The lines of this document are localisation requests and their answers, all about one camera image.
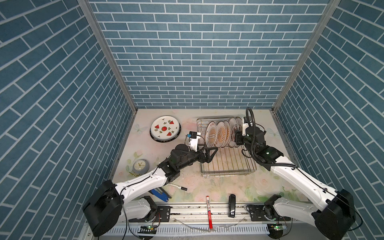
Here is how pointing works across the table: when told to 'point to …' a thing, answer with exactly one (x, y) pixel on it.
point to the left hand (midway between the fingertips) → (213, 148)
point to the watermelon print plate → (165, 129)
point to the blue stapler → (158, 193)
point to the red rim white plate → (233, 126)
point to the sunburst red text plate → (211, 133)
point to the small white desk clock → (140, 167)
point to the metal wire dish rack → (226, 162)
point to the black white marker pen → (182, 188)
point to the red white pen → (209, 216)
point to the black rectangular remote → (231, 209)
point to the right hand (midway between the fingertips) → (238, 127)
